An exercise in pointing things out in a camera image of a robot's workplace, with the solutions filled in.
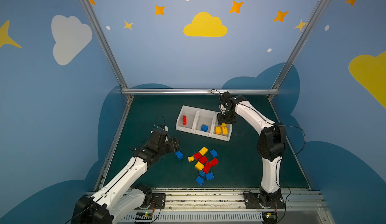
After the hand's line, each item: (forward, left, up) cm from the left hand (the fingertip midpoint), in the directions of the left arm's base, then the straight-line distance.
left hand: (175, 140), depth 83 cm
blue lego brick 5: (-15, -20, -12) cm, 27 cm away
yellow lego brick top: (+14, -30, -8) cm, 34 cm away
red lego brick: (+21, -3, -10) cm, 24 cm away
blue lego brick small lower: (-14, -15, -11) cm, 23 cm away
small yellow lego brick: (-5, -8, -11) cm, 15 cm away
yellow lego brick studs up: (-1, -16, -11) cm, 20 cm away
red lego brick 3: (-6, -16, -12) cm, 21 cm away
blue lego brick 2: (-4, -2, -10) cm, 11 cm away
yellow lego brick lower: (-10, -14, -10) cm, 20 cm away
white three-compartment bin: (+23, -15, -13) cm, 30 cm away
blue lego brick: (+16, -17, -11) cm, 26 cm away
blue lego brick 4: (-18, -14, -11) cm, 25 cm away
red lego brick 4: (-7, -22, -11) cm, 26 cm away
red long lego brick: (-11, -18, -10) cm, 23 cm away
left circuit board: (-34, +14, -15) cm, 40 cm away
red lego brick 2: (-4, -12, -11) cm, 17 cm away
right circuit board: (-33, -49, -15) cm, 61 cm away
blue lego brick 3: (-1, -23, -12) cm, 26 cm away
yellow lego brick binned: (+14, -26, -10) cm, 31 cm away
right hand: (+16, -30, -2) cm, 34 cm away
